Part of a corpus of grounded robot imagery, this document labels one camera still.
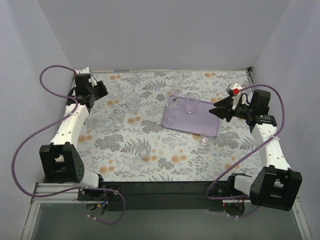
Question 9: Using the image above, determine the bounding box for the clear faceted tumbler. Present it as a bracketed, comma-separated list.
[105, 81, 124, 101]
[125, 92, 141, 114]

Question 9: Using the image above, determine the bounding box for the tall clear highball glass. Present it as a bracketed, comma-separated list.
[171, 72, 184, 97]

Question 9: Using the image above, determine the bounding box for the tall clear champagne flute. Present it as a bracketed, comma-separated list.
[166, 90, 178, 124]

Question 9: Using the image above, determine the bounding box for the clear wine glass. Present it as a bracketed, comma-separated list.
[184, 92, 200, 114]

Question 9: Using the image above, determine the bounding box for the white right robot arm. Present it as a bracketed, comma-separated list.
[209, 88, 303, 211]

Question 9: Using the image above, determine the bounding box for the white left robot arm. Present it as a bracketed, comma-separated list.
[39, 67, 108, 188]

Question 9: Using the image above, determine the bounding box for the lavender plastic tray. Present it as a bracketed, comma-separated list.
[161, 96, 220, 137]

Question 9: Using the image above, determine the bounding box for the small clear shot glass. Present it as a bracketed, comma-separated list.
[200, 129, 213, 146]

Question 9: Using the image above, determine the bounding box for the small clear glass left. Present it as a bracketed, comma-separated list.
[113, 114, 124, 128]

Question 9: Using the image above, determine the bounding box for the small clear glass lying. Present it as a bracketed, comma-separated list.
[128, 72, 141, 86]

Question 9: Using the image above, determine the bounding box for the floral patterned table mat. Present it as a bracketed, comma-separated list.
[76, 71, 262, 182]

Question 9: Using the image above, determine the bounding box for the small clear tumbler front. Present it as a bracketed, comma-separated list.
[138, 142, 151, 160]

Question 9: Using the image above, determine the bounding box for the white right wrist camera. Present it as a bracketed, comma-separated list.
[226, 82, 242, 111]

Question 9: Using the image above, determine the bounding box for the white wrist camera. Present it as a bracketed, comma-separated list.
[226, 82, 242, 111]
[75, 67, 97, 86]

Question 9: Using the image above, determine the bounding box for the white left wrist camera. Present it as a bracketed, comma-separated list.
[75, 67, 97, 86]

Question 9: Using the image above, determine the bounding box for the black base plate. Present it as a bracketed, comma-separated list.
[77, 180, 241, 212]

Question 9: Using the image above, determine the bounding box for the aluminium frame rail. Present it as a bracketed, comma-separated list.
[30, 183, 81, 204]

